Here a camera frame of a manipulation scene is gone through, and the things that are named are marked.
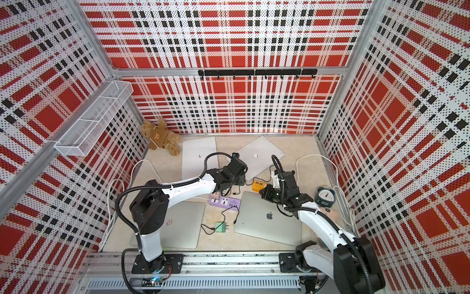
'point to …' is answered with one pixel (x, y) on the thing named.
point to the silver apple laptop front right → (259, 217)
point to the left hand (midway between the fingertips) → (242, 174)
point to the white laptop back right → (257, 157)
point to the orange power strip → (258, 185)
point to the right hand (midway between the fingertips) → (262, 191)
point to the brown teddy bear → (159, 136)
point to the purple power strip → (226, 202)
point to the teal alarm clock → (325, 196)
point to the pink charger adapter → (216, 195)
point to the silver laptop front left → (183, 228)
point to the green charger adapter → (221, 228)
